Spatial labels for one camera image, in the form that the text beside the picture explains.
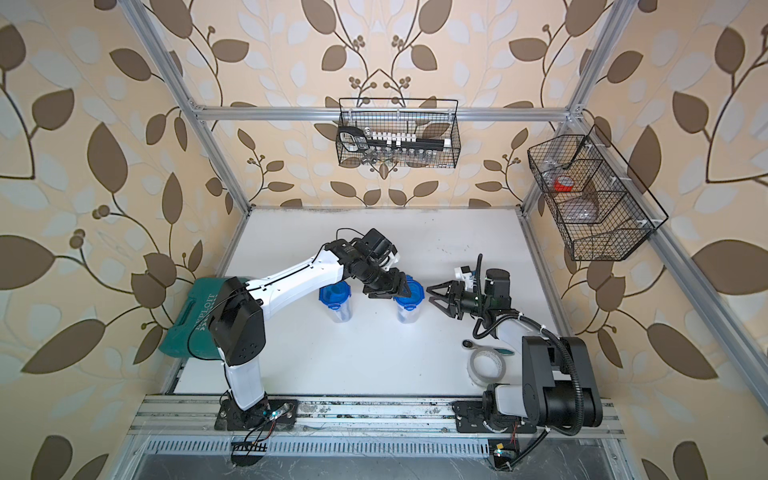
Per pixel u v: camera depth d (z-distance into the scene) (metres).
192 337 0.84
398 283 0.75
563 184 0.81
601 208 0.74
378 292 0.74
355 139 0.84
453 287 0.78
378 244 0.68
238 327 0.47
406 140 0.81
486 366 0.83
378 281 0.72
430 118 0.91
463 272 0.84
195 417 0.76
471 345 0.85
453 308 0.77
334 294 0.81
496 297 0.70
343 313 0.87
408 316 0.87
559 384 0.43
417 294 0.81
